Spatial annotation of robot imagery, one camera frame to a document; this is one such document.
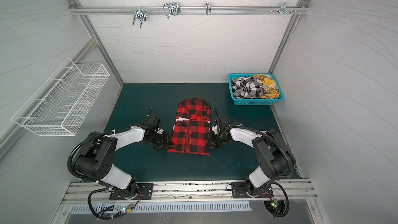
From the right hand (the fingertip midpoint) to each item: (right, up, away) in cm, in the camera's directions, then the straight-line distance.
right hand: (208, 141), depth 87 cm
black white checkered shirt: (+28, +32, +20) cm, 47 cm away
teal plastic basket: (+31, +22, +14) cm, 41 cm away
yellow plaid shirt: (+43, +30, +15) cm, 55 cm away
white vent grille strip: (-36, -25, -19) cm, 48 cm away
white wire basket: (-67, +22, -19) cm, 73 cm away
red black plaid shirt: (-10, +7, +4) cm, 13 cm away
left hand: (-18, 0, +1) cm, 18 cm away
